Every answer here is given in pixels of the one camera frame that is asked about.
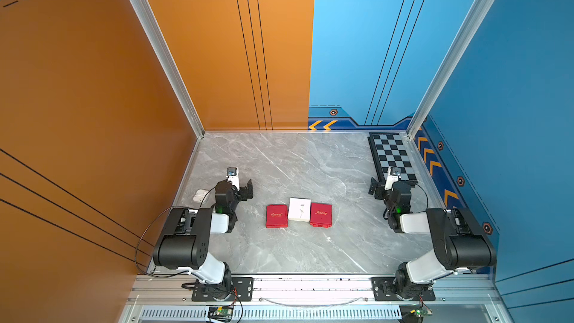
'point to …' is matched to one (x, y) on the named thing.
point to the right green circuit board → (421, 312)
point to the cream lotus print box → (299, 209)
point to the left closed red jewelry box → (276, 216)
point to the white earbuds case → (199, 194)
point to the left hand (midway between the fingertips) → (240, 176)
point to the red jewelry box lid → (321, 214)
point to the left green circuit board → (220, 313)
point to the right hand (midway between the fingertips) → (384, 179)
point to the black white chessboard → (390, 150)
